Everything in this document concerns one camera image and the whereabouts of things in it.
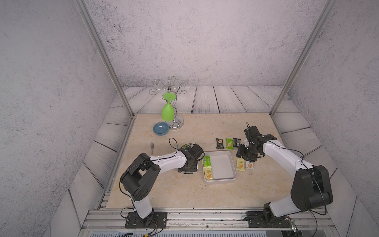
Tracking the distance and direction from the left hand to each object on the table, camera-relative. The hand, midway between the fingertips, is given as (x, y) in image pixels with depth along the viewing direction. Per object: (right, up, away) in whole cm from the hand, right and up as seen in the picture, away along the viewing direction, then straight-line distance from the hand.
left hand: (193, 169), depth 90 cm
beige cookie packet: (+29, +3, +1) cm, 29 cm away
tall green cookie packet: (+8, +5, +1) cm, 10 cm away
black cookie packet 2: (+30, +15, +12) cm, 35 cm away
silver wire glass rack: (-14, +50, +3) cm, 52 cm away
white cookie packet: (+34, +3, +1) cm, 34 cm away
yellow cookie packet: (+9, -1, -4) cm, 10 cm away
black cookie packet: (+18, +14, +12) cm, 26 cm away
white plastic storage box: (+19, +2, +1) cm, 19 cm away
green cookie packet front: (-4, +17, -19) cm, 26 cm away
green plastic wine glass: (-15, +37, 0) cm, 40 cm away
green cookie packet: (+25, +14, +12) cm, 31 cm away
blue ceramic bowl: (-24, +24, +20) cm, 40 cm away
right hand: (+27, +9, -4) cm, 29 cm away
